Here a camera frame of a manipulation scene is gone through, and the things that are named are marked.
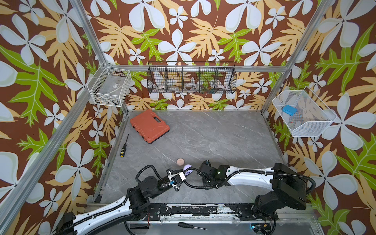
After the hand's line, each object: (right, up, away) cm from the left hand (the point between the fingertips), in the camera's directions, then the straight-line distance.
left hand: (188, 167), depth 68 cm
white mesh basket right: (+65, +27, +13) cm, 72 cm away
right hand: (+10, -15, +16) cm, 24 cm away
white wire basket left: (-46, +43, +18) cm, 66 cm away
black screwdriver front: (+1, -30, +2) cm, 30 cm away
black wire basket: (+3, +52, +29) cm, 60 cm away
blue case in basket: (+60, +29, +16) cm, 68 cm away
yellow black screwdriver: (-43, +1, +25) cm, 50 cm away
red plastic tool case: (-27, +19, +37) cm, 50 cm away
